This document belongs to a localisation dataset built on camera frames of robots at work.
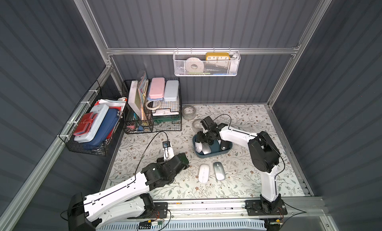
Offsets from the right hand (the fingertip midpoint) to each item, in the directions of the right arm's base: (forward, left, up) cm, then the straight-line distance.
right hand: (201, 143), depth 95 cm
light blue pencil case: (+30, +20, +19) cm, 41 cm away
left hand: (-15, +13, +13) cm, 24 cm away
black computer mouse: (-2, -15, +2) cm, 15 cm away
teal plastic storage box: (-1, -9, -4) cm, 10 cm away
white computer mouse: (-19, -1, 0) cm, 19 cm away
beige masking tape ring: (+21, +32, +17) cm, 42 cm away
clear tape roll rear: (+29, +10, -3) cm, 31 cm away
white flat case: (-1, +48, +33) cm, 58 cm away
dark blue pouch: (-7, +45, +28) cm, 54 cm away
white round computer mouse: (-4, +2, +2) cm, 5 cm away
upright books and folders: (+19, +39, +24) cm, 50 cm away
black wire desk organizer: (+18, +32, +17) cm, 40 cm away
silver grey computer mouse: (-17, -10, -2) cm, 20 cm away
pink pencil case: (+28, +29, +22) cm, 46 cm away
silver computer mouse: (-3, -3, -3) cm, 5 cm away
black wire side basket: (-5, +57, +32) cm, 65 cm away
